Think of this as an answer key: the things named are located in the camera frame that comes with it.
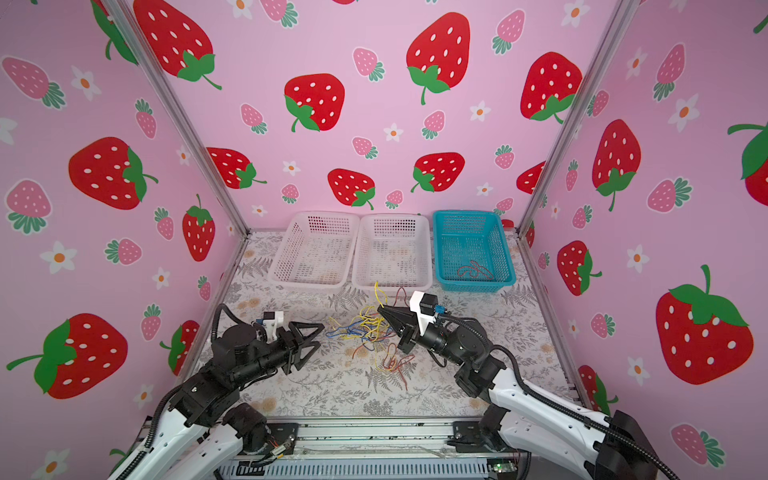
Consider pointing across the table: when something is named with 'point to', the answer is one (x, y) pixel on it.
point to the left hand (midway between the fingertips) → (323, 334)
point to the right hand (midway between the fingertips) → (380, 309)
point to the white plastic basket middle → (392, 251)
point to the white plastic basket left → (317, 252)
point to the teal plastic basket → (472, 252)
